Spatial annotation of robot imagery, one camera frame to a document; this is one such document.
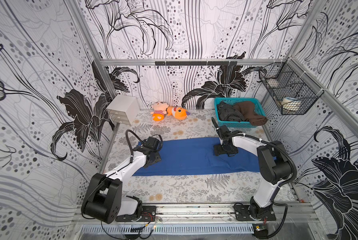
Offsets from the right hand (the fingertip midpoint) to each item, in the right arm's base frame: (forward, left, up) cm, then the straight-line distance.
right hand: (224, 150), depth 97 cm
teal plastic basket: (+16, -5, +8) cm, 19 cm away
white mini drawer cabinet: (+24, +69, +16) cm, 74 cm away
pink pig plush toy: (+31, +45, +9) cm, 56 cm away
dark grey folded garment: (+20, -3, +15) cm, 25 cm away
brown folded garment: (+24, -17, +14) cm, 33 cm away
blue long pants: (-3, +18, -1) cm, 19 cm away
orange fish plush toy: (+24, +30, +11) cm, 40 cm away
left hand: (-10, +44, +5) cm, 45 cm away
